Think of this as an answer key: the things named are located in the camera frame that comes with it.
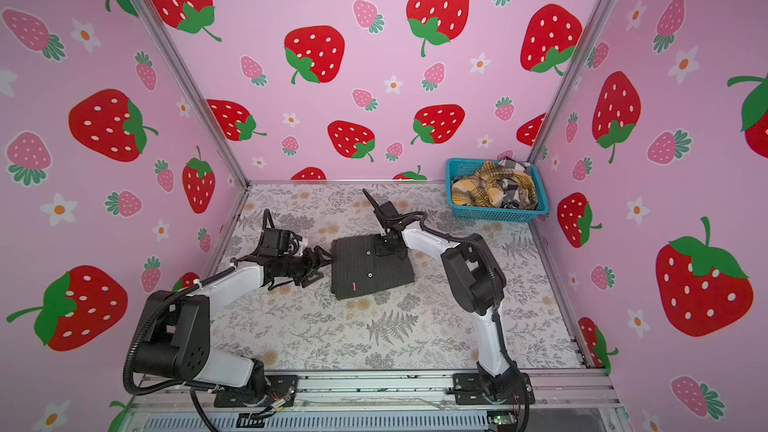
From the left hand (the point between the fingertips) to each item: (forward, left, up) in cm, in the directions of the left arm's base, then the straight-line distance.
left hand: (331, 264), depth 89 cm
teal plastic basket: (+44, -44, 0) cm, 63 cm away
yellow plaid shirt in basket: (+29, -51, +3) cm, 59 cm away
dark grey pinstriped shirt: (0, -7, -2) cm, 8 cm away
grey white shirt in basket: (+24, -59, +5) cm, 64 cm away
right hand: (+9, -14, -4) cm, 17 cm away
